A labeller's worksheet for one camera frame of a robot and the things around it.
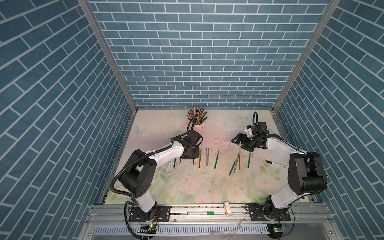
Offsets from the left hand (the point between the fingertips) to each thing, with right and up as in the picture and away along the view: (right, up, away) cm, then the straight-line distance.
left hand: (199, 156), depth 90 cm
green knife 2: (-15, -4, +2) cm, 16 cm away
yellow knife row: (0, -4, +1) cm, 5 cm away
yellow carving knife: (+25, -4, +3) cm, 26 cm away
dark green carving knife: (+20, -7, -1) cm, 21 cm away
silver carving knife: (+23, -4, +3) cm, 24 cm away
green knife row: (+12, -1, +6) cm, 13 cm away
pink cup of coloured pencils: (0, +26, +10) cm, 28 cm away
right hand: (+24, +7, +3) cm, 25 cm away
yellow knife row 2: (-3, -3, -2) cm, 5 cm away
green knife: (-12, -3, +2) cm, 12 cm away
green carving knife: (+32, -3, +4) cm, 32 cm away
